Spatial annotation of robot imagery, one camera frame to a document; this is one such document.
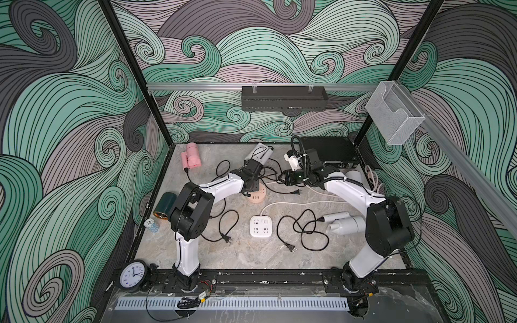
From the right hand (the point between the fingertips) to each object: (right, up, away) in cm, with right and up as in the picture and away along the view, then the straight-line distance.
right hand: (280, 177), depth 89 cm
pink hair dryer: (-47, +8, +21) cm, 52 cm away
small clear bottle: (-55, -19, -7) cm, 58 cm away
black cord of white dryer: (+9, -8, +9) cm, 15 cm away
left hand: (-13, -4, +7) cm, 15 cm away
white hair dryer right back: (+39, 0, +11) cm, 41 cm away
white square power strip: (-9, -21, -3) cm, 23 cm away
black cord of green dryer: (-19, -20, +1) cm, 28 cm away
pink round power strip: (-10, -10, +6) cm, 15 cm away
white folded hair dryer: (-8, +11, +24) cm, 28 cm away
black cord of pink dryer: (-48, +3, +18) cm, 52 cm away
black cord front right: (+4, -28, -9) cm, 30 cm away
